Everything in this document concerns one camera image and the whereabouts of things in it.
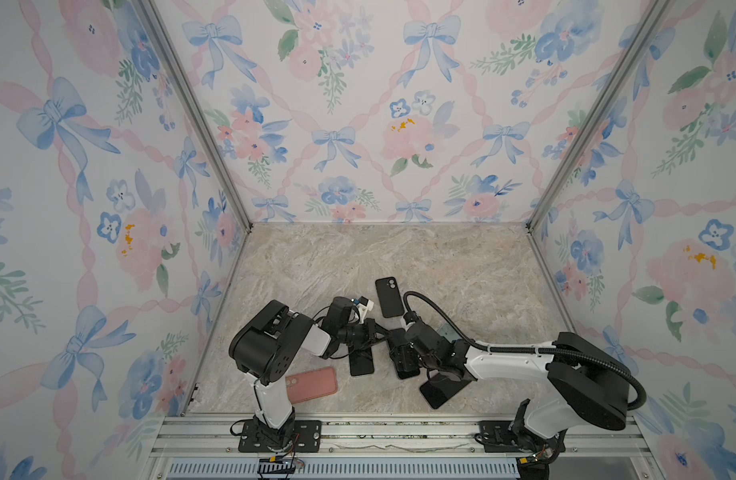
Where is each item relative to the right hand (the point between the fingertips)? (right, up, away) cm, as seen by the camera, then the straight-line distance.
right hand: (397, 350), depth 87 cm
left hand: (-1, +4, +1) cm, 4 cm away
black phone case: (-2, +14, +13) cm, 19 cm away
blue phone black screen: (+1, +1, -11) cm, 11 cm away
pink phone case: (-24, -8, -3) cm, 26 cm away
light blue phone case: (+16, +4, +5) cm, 18 cm away
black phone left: (-11, -4, +3) cm, 12 cm away
